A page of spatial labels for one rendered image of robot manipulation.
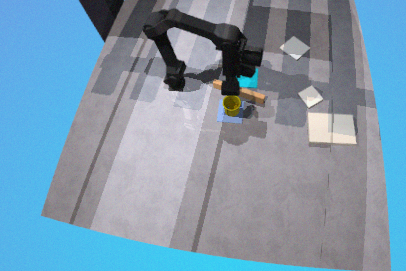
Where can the olive yellow cup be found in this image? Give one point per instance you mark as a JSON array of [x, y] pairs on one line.
[[234, 103]]

